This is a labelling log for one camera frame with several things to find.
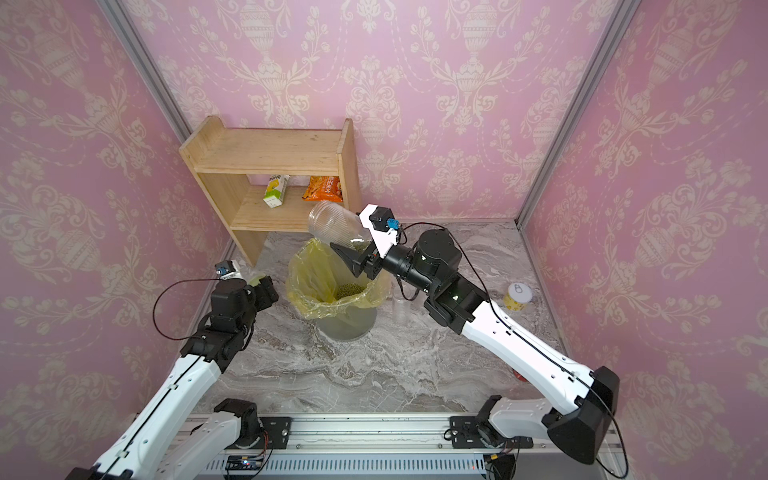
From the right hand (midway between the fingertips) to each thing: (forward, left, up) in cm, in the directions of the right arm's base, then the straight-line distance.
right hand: (349, 228), depth 57 cm
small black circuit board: (-32, +31, -47) cm, 65 cm away
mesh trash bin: (-4, +4, -33) cm, 33 cm away
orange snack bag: (+37, +12, -19) cm, 43 cm away
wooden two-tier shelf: (+43, +32, -19) cm, 57 cm away
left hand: (+6, +27, -25) cm, 37 cm away
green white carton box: (+37, +28, -18) cm, 50 cm away
